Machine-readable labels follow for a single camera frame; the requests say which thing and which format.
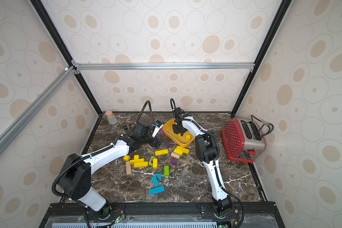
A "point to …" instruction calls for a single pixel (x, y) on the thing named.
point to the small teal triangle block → (159, 175)
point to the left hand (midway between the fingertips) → (162, 133)
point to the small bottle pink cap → (112, 119)
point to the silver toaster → (254, 137)
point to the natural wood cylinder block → (175, 155)
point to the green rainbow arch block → (149, 163)
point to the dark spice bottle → (128, 126)
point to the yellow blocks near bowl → (179, 150)
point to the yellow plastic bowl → (183, 140)
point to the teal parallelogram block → (155, 181)
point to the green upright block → (166, 170)
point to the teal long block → (156, 190)
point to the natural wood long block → (128, 168)
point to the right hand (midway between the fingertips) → (184, 129)
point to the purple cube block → (173, 161)
